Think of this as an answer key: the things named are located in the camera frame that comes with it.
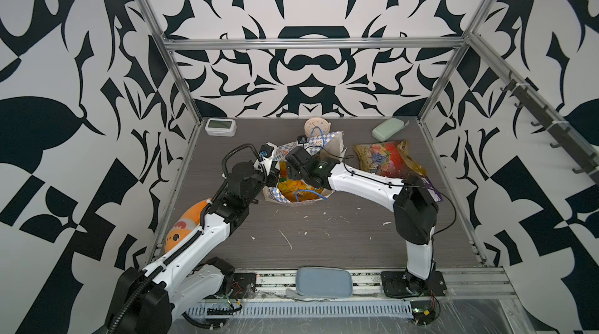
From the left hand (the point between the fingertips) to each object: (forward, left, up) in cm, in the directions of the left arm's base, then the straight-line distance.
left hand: (277, 152), depth 76 cm
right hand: (+4, -7, -12) cm, 14 cm away
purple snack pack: (-3, -60, -23) cm, 64 cm away
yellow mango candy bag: (-4, -6, -19) cm, 20 cm away
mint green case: (+30, -51, -23) cm, 63 cm away
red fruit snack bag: (+10, -43, -20) cm, 48 cm away
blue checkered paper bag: (+4, -18, -1) cm, 18 cm away
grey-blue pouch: (-34, -13, -22) cm, 42 cm away
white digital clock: (+32, +29, -22) cm, 48 cm away
